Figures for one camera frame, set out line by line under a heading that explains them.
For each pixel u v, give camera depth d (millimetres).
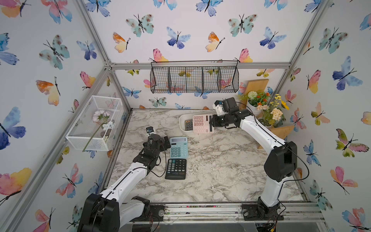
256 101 981
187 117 1140
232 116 647
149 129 734
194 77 984
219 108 801
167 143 781
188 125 1080
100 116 737
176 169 866
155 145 642
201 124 904
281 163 479
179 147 959
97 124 724
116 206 418
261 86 1014
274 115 845
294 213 744
